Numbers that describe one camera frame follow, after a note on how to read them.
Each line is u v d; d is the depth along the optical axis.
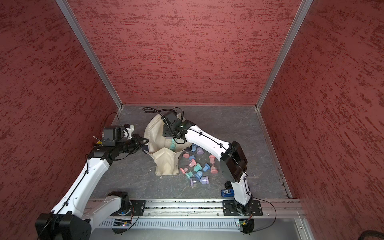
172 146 0.95
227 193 0.76
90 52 0.88
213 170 0.85
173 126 0.63
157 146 0.89
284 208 0.76
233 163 0.48
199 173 0.83
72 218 0.40
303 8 0.71
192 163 0.87
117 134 0.61
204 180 0.80
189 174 0.83
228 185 0.79
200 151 0.92
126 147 0.65
